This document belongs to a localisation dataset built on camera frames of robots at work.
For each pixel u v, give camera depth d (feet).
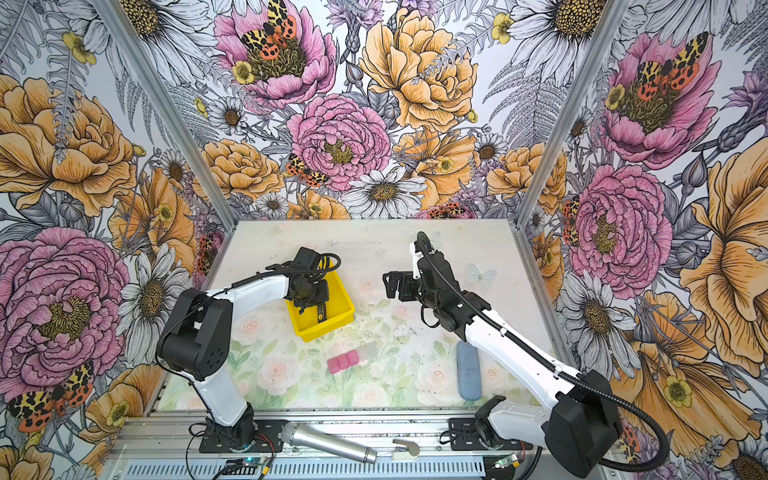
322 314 3.05
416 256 2.34
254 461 2.33
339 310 3.10
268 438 2.40
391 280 2.30
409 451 2.31
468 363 2.75
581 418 1.29
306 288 2.63
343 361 2.81
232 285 1.86
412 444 2.40
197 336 1.60
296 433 2.35
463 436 2.42
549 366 1.43
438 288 1.92
